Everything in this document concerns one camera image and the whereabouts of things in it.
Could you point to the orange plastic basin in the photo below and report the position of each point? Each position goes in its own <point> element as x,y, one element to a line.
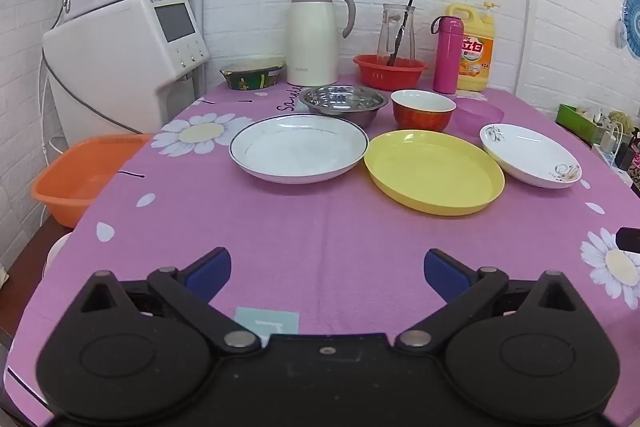
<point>75,187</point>

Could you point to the white floral plate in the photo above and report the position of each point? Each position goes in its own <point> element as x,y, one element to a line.
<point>530,154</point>

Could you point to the pink thermos bottle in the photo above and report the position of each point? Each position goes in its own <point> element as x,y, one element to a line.
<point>447,57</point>

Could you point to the yellow detergent bottle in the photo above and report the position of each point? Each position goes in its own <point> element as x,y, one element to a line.
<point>477,57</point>

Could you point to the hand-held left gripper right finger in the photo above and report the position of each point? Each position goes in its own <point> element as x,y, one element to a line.
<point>444,272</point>

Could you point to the pink floral tablecloth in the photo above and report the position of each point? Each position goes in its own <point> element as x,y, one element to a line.
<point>310,227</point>

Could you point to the blue wall decoration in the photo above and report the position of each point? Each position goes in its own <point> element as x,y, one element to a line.
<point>631,22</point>

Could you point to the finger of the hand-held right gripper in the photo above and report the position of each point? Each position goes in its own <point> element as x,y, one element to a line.
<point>630,240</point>

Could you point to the red plastic basket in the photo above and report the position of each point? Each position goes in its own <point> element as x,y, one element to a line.
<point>390,74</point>

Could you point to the green storage box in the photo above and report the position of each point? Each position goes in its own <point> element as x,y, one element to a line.
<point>570,117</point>

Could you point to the white plate with dark rim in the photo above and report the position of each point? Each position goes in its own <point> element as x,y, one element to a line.
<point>300,147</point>

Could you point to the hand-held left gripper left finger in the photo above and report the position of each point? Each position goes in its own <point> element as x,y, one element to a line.
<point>210,269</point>

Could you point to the cream thermal carafe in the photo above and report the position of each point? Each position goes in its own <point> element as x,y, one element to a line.
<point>312,37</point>

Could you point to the white round container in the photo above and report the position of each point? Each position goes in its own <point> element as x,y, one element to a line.
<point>55,252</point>

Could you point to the red bowl with white inside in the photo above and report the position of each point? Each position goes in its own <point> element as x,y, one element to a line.
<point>422,114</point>

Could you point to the black utensil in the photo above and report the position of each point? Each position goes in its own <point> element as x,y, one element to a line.
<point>398,37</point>

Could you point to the green patterned bowl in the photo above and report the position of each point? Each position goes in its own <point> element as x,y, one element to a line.
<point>252,77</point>

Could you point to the purple plastic bowl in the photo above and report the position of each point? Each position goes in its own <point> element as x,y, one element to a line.
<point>480,114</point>

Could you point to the yellow plate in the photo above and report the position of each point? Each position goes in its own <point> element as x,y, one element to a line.
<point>432,172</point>

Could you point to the stainless steel bowl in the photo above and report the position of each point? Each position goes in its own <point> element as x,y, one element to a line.
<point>345,104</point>

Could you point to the white appliance with screen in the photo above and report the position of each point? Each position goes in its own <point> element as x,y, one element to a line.
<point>115,57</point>

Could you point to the clear glass jug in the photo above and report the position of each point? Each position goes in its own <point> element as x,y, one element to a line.
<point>407,32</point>

